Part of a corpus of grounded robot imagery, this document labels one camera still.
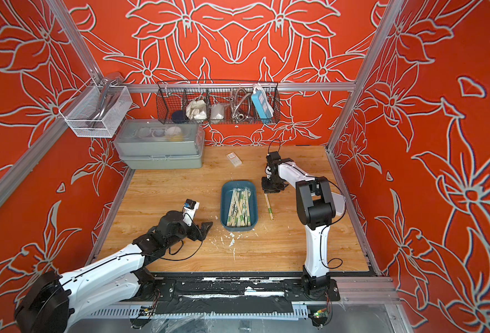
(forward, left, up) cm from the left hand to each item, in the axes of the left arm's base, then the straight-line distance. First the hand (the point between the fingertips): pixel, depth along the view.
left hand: (204, 218), depth 83 cm
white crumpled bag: (+41, +8, +24) cm, 48 cm away
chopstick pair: (+12, -27, -8) cm, 31 cm away
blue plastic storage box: (+18, -7, -6) cm, 20 cm away
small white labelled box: (+40, -9, -7) cm, 41 cm away
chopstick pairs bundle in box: (+7, -14, -8) cm, 17 cm away
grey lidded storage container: (+33, +27, +9) cm, 43 cm away
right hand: (+20, -25, -6) cm, 32 cm away
